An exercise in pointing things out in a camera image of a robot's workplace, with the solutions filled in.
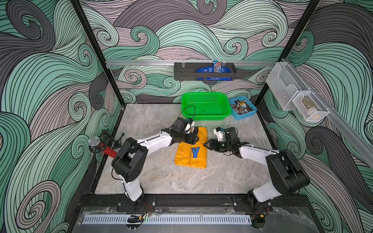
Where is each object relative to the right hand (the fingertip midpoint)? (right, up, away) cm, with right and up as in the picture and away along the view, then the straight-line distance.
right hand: (208, 145), depth 90 cm
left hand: (-9, +7, -1) cm, 11 cm away
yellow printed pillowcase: (-10, -5, -2) cm, 11 cm away
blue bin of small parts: (+33, +26, +28) cm, 50 cm away
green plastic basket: (+3, +27, +30) cm, 40 cm away
